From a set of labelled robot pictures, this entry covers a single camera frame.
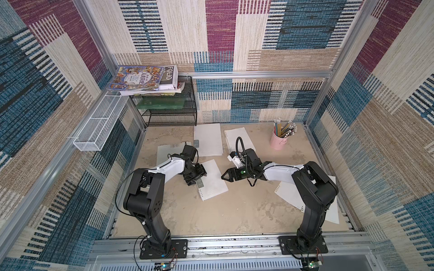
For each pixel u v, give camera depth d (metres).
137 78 0.81
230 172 0.83
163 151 1.09
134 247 0.71
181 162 0.67
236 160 0.87
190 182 0.85
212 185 0.93
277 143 1.02
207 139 1.12
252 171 0.74
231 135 1.17
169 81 0.81
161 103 0.99
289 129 0.96
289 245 0.74
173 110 1.15
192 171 0.81
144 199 0.48
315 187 0.50
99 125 0.74
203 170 0.85
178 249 0.73
